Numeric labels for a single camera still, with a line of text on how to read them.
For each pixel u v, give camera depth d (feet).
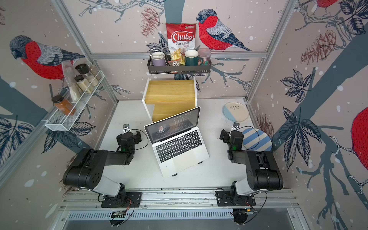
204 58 2.80
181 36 2.55
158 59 2.66
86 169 1.51
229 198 2.38
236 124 2.67
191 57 2.66
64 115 2.18
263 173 1.48
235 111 3.72
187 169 2.73
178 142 2.78
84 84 2.50
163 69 2.88
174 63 2.79
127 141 2.35
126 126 2.67
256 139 3.18
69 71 2.39
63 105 2.19
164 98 2.50
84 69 2.57
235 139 2.34
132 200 2.40
